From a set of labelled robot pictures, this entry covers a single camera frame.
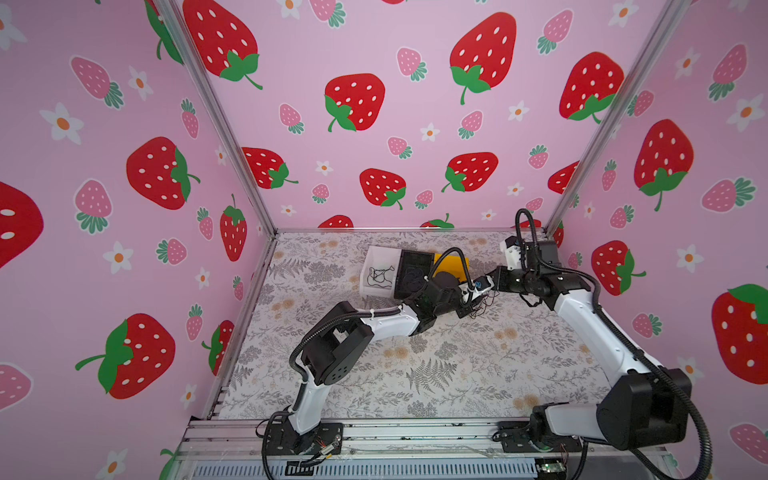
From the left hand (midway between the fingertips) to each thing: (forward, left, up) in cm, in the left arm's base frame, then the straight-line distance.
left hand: (485, 289), depth 84 cm
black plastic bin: (+23, +20, -14) cm, 34 cm away
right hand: (+1, +2, +4) cm, 4 cm away
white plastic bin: (+22, +32, -11) cm, 40 cm away
